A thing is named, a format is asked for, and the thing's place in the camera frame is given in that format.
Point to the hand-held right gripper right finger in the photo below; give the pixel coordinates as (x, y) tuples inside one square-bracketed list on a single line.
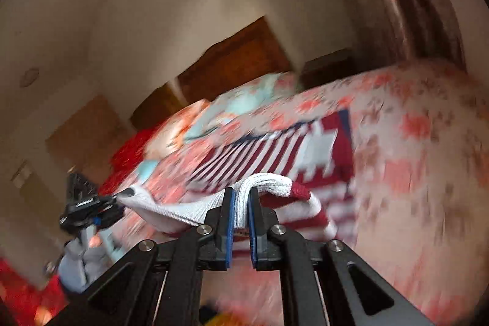
[(252, 230)]

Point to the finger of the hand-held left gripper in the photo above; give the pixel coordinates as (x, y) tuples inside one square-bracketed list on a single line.
[(124, 194)]

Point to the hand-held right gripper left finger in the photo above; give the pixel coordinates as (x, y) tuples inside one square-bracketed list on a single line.
[(229, 226)]

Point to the red and white striped sweater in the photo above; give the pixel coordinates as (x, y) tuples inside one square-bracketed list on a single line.
[(290, 165)]

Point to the red patterned blanket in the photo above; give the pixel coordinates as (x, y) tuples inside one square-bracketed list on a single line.
[(126, 158)]

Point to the colourful striped blanket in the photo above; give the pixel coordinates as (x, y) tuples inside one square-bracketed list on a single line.
[(214, 316)]

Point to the small wooden headboard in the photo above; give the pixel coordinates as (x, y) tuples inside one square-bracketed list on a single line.
[(156, 108)]

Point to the light blue floral pillow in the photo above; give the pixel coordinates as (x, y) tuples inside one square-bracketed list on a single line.
[(237, 100)]

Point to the pink floral bed quilt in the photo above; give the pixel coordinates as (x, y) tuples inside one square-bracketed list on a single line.
[(401, 165)]

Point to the large carved wooden headboard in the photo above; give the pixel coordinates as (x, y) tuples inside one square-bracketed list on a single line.
[(237, 58)]

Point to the dark wooden nightstand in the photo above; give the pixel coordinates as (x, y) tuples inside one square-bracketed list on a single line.
[(328, 68)]

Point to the white wall switch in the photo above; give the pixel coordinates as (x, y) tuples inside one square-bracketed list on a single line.
[(22, 175)]

